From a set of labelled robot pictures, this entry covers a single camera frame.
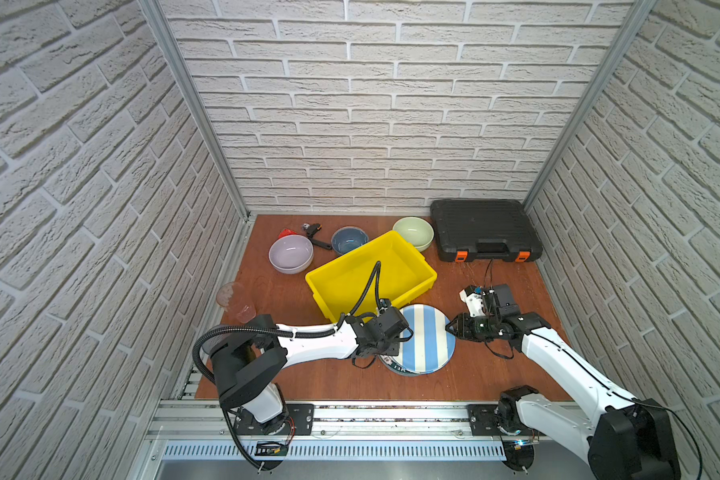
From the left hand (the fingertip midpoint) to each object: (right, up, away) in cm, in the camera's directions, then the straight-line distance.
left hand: (398, 340), depth 84 cm
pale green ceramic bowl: (+9, +33, +26) cm, 43 cm away
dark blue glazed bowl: (-17, +30, +24) cm, 42 cm away
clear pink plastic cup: (-53, +10, +13) cm, 56 cm away
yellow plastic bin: (+4, +18, +18) cm, 26 cm away
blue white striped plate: (+9, -1, -1) cm, 9 cm away
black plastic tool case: (+35, +33, +26) cm, 55 cm away
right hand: (+15, +4, -1) cm, 16 cm away
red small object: (-41, +32, +29) cm, 60 cm away
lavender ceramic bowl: (-36, +24, +20) cm, 48 cm away
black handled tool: (-31, +34, +29) cm, 55 cm away
